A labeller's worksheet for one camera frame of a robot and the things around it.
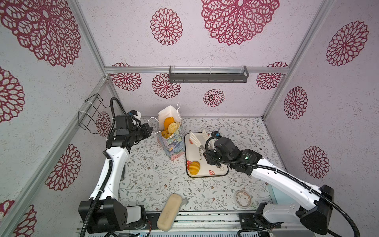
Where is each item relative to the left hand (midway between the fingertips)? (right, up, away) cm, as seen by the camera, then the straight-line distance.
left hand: (152, 131), depth 78 cm
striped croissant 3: (+23, -22, +11) cm, 34 cm away
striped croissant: (+4, -1, +12) cm, 13 cm away
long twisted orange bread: (+6, +7, +19) cm, 21 cm away
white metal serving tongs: (+23, -5, -4) cm, 24 cm away
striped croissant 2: (+6, -3, +7) cm, 10 cm away
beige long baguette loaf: (+10, -40, -5) cm, 42 cm away
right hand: (+29, -10, -4) cm, 31 cm away
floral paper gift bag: (+10, -9, +7) cm, 16 cm away
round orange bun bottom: (+10, +3, +11) cm, 15 cm away
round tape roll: (+49, -38, +3) cm, 62 cm away
